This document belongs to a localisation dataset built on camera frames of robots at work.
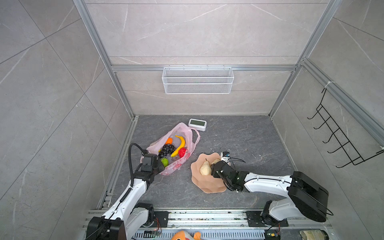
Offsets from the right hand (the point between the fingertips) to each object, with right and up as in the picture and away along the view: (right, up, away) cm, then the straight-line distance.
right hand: (214, 165), depth 88 cm
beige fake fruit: (-5, -1, -3) cm, 6 cm away
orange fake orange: (-29, +14, +10) cm, 33 cm away
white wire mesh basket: (-10, +56, +13) cm, 58 cm away
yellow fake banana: (-21, +10, +11) cm, 26 cm away
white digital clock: (-8, +25, +21) cm, 34 cm away
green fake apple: (-30, +2, 0) cm, 30 cm away
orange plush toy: (-17, -24, -24) cm, 38 cm away
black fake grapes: (-30, +9, +7) cm, 32 cm away
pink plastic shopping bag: (-14, +17, +5) cm, 23 cm away
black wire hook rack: (+56, +12, -25) cm, 63 cm away
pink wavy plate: (-4, -9, -4) cm, 11 cm away
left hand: (-33, +3, -1) cm, 33 cm away
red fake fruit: (-20, +7, +5) cm, 22 cm away
